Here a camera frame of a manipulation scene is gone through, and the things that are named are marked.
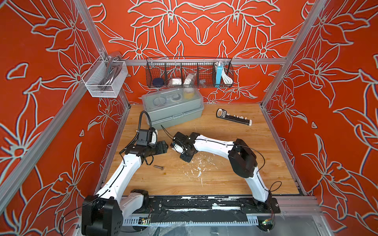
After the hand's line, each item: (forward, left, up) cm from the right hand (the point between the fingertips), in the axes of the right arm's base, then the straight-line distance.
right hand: (183, 157), depth 88 cm
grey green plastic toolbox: (+25, +8, +18) cm, 32 cm away
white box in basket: (+34, +4, +31) cm, 46 cm away
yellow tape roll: (+42, -2, +16) cm, 45 cm away
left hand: (+3, +12, +9) cm, 15 cm away
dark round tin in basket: (+42, +18, +25) cm, 52 cm away
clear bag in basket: (+37, -3, +30) cm, 47 cm away
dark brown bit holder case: (+38, -28, -1) cm, 47 cm away
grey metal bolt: (-7, +13, -1) cm, 14 cm away
